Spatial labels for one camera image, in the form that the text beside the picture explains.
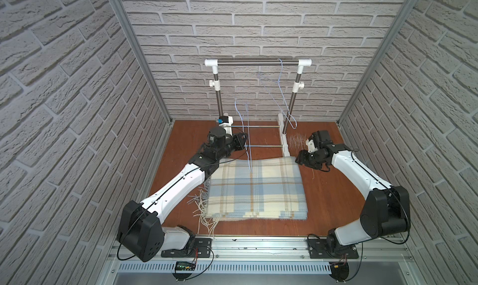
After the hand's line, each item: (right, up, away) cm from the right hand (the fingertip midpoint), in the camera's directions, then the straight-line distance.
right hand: (296, 160), depth 88 cm
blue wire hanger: (-3, +37, +19) cm, 42 cm away
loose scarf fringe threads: (+7, +9, +22) cm, 25 cm away
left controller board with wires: (-49, -41, -16) cm, 66 cm away
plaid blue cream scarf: (-19, -14, 0) cm, 24 cm away
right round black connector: (+11, -39, -19) cm, 45 cm away
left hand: (-24, +15, -12) cm, 31 cm away
